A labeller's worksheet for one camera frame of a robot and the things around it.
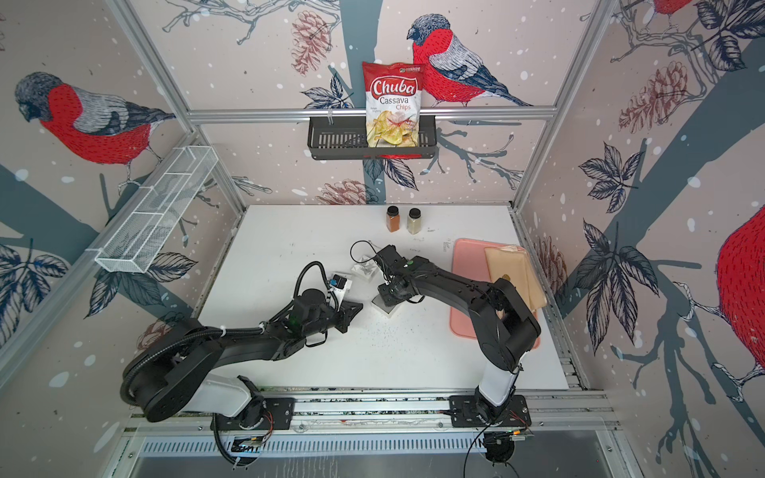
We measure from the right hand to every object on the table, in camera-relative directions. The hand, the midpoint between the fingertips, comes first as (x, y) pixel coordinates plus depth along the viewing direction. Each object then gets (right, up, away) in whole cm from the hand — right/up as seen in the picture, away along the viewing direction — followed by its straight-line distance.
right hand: (390, 294), depth 90 cm
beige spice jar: (+9, +23, +17) cm, 30 cm away
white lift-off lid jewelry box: (-3, 0, -10) cm, 10 cm away
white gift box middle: (-8, +7, +8) cm, 13 cm away
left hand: (-7, -1, -5) cm, 9 cm away
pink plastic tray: (+29, +10, +14) cm, 34 cm away
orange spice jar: (+1, +24, +17) cm, 30 cm away
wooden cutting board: (+45, +8, +13) cm, 47 cm away
